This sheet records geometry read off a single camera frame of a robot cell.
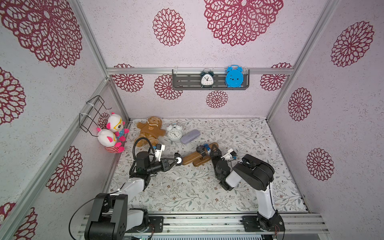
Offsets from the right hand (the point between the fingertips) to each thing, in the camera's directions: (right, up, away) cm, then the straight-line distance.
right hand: (211, 144), depth 90 cm
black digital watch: (-7, -3, -2) cm, 7 cm away
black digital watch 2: (-18, -8, -9) cm, 22 cm away
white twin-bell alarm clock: (-23, +8, +11) cm, 27 cm away
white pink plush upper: (-59, +13, +3) cm, 61 cm away
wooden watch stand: (-9, -9, 0) cm, 12 cm away
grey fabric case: (-13, +5, +16) cm, 21 cm away
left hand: (-20, -9, -8) cm, 23 cm away
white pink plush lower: (-59, +4, -7) cm, 59 cm away
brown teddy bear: (-40, +9, +13) cm, 43 cm away
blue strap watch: (-2, -2, -1) cm, 3 cm away
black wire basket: (-63, +14, -16) cm, 67 cm away
